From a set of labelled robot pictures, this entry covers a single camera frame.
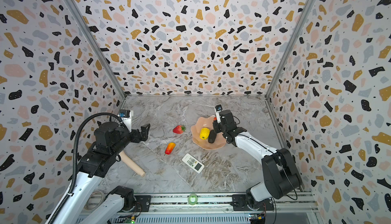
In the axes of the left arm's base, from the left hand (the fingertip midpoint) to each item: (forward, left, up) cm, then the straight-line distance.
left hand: (138, 121), depth 69 cm
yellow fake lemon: (+7, -31, -25) cm, 40 cm away
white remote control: (-9, -24, -28) cm, 38 cm away
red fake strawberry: (+12, -14, -26) cm, 32 cm away
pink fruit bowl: (+18, -32, -27) cm, 46 cm away
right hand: (+12, -37, -14) cm, 41 cm away
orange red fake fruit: (-1, -10, -27) cm, 29 cm away
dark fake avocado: (+7, -35, -27) cm, 45 cm away
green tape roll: (-26, -23, -29) cm, 45 cm away
